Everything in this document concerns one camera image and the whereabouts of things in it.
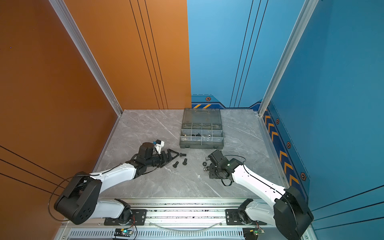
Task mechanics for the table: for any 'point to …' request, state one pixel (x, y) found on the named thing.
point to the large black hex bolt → (182, 154)
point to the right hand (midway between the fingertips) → (212, 173)
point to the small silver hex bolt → (207, 158)
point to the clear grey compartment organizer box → (202, 128)
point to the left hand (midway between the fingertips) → (176, 156)
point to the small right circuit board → (252, 233)
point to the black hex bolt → (185, 163)
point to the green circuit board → (123, 232)
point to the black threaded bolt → (175, 165)
